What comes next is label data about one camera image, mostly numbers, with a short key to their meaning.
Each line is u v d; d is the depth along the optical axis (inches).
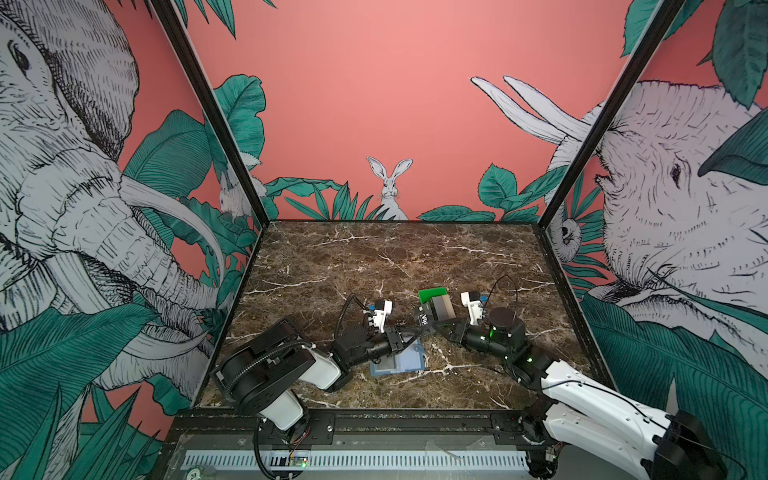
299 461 27.6
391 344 27.7
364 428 29.4
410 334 29.8
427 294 38.0
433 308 36.4
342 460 27.6
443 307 36.5
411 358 33.8
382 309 30.1
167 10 27.0
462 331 26.5
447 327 29.4
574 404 20.6
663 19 27.6
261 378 17.6
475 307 28.8
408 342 28.9
